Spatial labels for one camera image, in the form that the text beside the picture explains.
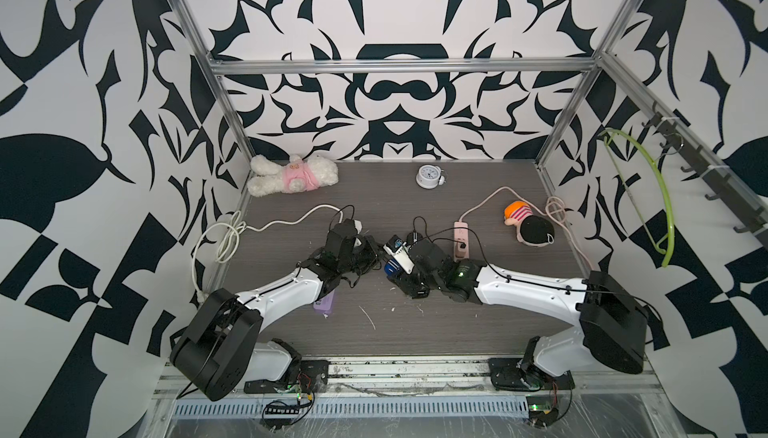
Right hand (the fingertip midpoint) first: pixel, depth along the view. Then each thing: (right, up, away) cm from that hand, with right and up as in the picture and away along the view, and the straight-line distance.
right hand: (395, 263), depth 82 cm
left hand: (-2, +6, +2) cm, 6 cm away
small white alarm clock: (+13, +25, +29) cm, 41 cm away
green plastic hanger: (+60, +6, -14) cm, 62 cm away
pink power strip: (+22, +6, +16) cm, 28 cm away
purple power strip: (-19, -11, 0) cm, 22 cm away
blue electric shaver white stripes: (-1, 0, -3) cm, 3 cm away
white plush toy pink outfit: (-34, +25, +21) cm, 47 cm away
